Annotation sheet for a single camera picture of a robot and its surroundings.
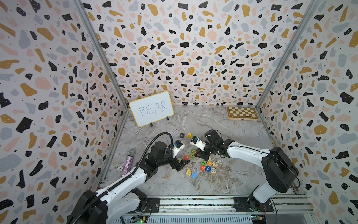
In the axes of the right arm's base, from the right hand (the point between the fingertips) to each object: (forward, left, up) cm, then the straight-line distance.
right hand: (196, 152), depth 87 cm
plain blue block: (-12, +2, -6) cm, 14 cm away
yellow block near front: (-10, +5, -6) cm, 13 cm away
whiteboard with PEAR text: (+31, +33, +7) cm, 46 cm away
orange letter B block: (-1, +6, -6) cm, 8 cm away
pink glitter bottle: (-7, +42, -1) cm, 43 cm away
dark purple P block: (+16, +11, -6) cm, 20 cm away
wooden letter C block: (-9, -10, -6) cm, 15 cm away
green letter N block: (-5, -5, -5) cm, 8 cm away
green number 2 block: (+2, +3, -5) cm, 6 cm away
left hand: (-5, +7, +7) cm, 11 cm away
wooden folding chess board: (+38, -38, -4) cm, 53 cm away
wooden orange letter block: (-4, -8, -5) cm, 11 cm away
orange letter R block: (-8, -4, -6) cm, 10 cm away
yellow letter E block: (+17, +5, -6) cm, 18 cm away
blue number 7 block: (-8, -7, -6) cm, 12 cm away
